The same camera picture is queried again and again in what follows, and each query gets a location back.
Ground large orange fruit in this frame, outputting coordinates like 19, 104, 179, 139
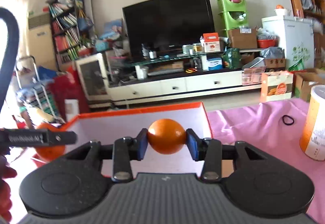
147, 119, 187, 155

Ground pink floral bedsheet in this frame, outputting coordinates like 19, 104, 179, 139
15, 97, 325, 224

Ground orange white cylinder canister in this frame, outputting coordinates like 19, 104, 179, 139
299, 85, 325, 161

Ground red shopping bag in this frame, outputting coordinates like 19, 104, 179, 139
50, 66, 90, 121

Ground orange white gift bag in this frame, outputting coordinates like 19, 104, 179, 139
260, 70, 294, 102

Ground white glass door cabinet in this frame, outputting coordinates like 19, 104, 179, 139
76, 53, 111, 101

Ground orange cardboard box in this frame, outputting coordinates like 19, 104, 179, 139
62, 102, 212, 175

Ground dark bookshelf with books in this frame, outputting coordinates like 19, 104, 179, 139
46, 0, 93, 70

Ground white tv cabinet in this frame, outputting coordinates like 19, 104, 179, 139
106, 49, 262, 106

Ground brown cardboard box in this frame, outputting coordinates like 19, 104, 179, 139
227, 28, 258, 49

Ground red white carton box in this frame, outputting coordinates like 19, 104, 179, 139
200, 32, 221, 53

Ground white chest freezer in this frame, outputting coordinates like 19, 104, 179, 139
262, 16, 315, 68

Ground green stacked plastic bins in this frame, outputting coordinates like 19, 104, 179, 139
216, 0, 248, 36

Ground black flat television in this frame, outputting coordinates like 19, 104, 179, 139
122, 0, 215, 61

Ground wire shopping trolley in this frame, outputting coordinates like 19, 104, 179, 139
14, 56, 62, 123

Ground black hair tie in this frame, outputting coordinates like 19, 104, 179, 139
281, 114, 294, 126

